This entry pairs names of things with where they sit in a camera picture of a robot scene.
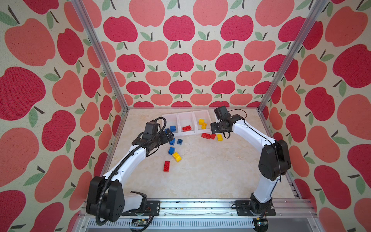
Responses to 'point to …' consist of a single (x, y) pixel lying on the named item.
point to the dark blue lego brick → (179, 141)
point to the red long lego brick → (206, 136)
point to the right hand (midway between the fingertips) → (217, 130)
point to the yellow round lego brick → (177, 156)
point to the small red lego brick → (213, 136)
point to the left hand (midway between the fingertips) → (169, 138)
